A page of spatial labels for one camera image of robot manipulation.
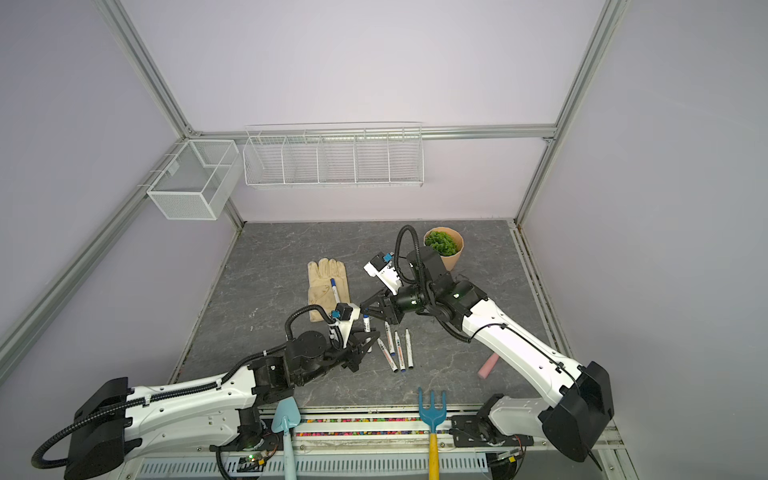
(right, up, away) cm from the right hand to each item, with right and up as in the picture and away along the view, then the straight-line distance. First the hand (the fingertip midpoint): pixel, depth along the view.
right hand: (362, 314), depth 68 cm
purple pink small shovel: (+34, -18, +15) cm, 41 cm away
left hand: (+3, -6, +3) cm, 7 cm away
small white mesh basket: (-57, +37, +28) cm, 74 cm away
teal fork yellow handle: (+17, -28, +7) cm, 34 cm away
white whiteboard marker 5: (+5, -16, +18) cm, 25 cm away
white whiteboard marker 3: (+12, -14, +19) cm, 26 cm away
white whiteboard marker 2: (+1, -4, +1) cm, 4 cm away
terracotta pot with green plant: (+25, +17, +31) cm, 44 cm away
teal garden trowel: (-20, -28, +6) cm, 35 cm away
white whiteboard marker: (-13, +1, +31) cm, 34 cm away
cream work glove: (-18, +1, +32) cm, 37 cm away
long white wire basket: (-13, +47, +31) cm, 57 cm away
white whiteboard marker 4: (+9, -15, +19) cm, 26 cm away
